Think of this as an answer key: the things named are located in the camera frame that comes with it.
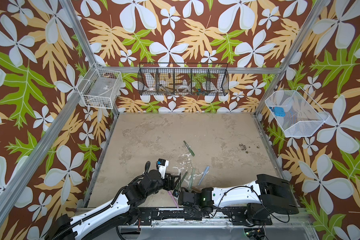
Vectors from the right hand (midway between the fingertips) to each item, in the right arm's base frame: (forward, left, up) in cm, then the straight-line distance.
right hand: (186, 206), depth 78 cm
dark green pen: (+35, -3, +1) cm, 35 cm away
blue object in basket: (+44, -56, +26) cm, 76 cm away
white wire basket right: (+39, -63, +28) cm, 79 cm away
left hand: (+13, +5, +11) cm, 18 cm away
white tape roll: (+66, 0, +28) cm, 71 cm away
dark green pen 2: (+17, 0, 0) cm, 17 cm away
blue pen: (+19, -13, 0) cm, 23 cm away
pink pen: (+3, +8, +11) cm, 14 cm away
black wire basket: (+69, +2, +33) cm, 76 cm away
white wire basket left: (+56, +49, +35) cm, 82 cm away
